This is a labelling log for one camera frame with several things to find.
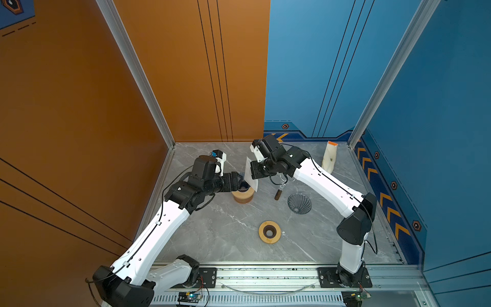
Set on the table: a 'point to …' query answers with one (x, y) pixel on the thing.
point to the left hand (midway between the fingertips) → (236, 176)
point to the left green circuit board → (189, 297)
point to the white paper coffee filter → (252, 183)
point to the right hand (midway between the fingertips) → (248, 172)
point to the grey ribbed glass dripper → (299, 203)
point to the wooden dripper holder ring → (243, 197)
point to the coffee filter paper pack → (330, 162)
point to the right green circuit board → (354, 298)
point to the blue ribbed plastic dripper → (243, 187)
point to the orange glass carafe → (243, 196)
